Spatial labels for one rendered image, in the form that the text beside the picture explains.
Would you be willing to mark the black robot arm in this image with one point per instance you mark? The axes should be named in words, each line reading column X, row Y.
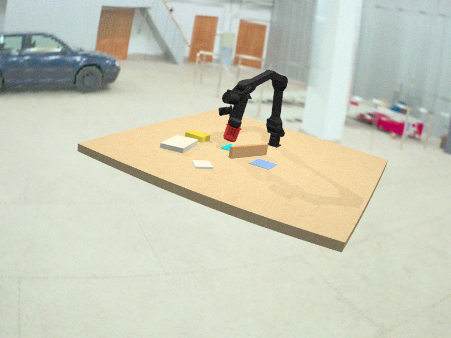
column 241, row 93

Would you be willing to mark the red cup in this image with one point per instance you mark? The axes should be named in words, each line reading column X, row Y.
column 231, row 133

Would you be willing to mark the white flat rectangular block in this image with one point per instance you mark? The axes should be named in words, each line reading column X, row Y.
column 179, row 144

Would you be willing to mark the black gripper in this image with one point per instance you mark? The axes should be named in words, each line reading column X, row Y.
column 237, row 115

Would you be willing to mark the yellow block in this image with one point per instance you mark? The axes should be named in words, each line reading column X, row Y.
column 200, row 136

